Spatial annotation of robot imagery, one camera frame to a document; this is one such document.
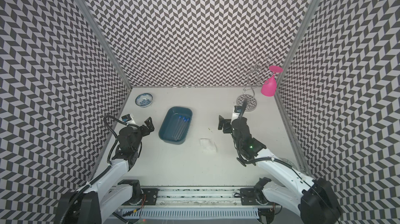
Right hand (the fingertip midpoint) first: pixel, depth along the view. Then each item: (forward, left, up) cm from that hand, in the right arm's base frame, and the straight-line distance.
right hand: (228, 118), depth 81 cm
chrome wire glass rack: (+19, -14, +15) cm, 29 cm away
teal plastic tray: (+6, +31, -16) cm, 35 cm away
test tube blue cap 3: (+3, +27, -15) cm, 31 cm away
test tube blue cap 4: (+9, +24, -15) cm, 30 cm away
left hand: (+2, +46, -4) cm, 47 cm away
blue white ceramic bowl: (+25, +56, -14) cm, 63 cm away
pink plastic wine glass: (+17, -24, +6) cm, 30 cm away
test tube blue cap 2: (+5, +27, -15) cm, 32 cm away
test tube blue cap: (+11, +29, -15) cm, 35 cm away
